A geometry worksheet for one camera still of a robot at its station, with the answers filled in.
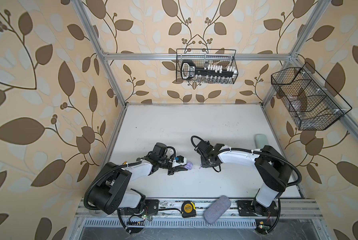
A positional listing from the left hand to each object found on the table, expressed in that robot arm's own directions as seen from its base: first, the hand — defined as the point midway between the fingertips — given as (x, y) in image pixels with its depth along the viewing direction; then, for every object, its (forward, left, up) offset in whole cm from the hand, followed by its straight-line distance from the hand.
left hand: (187, 165), depth 82 cm
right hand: (+3, -12, -7) cm, 14 cm away
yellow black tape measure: (-21, -1, -4) cm, 21 cm away
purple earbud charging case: (-1, -1, +1) cm, 2 cm away
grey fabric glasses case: (-20, -16, -2) cm, 25 cm away
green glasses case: (+20, -49, -4) cm, 53 cm away
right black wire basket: (+22, -61, +28) cm, 71 cm away
